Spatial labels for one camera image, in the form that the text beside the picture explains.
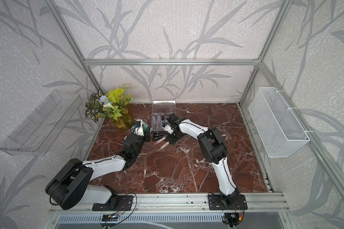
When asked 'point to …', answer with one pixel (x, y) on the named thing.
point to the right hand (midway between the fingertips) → (173, 138)
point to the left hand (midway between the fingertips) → (147, 125)
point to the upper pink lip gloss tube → (160, 140)
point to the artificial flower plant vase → (113, 105)
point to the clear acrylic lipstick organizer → (160, 109)
